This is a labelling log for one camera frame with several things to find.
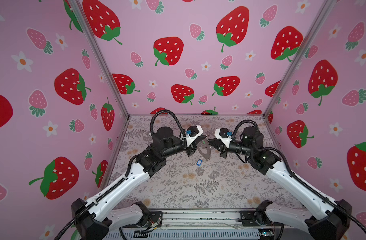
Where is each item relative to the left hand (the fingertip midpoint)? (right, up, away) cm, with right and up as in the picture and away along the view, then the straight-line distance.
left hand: (204, 134), depth 62 cm
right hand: (+2, -3, +5) cm, 6 cm away
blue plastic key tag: (-1, -15, +14) cm, 21 cm away
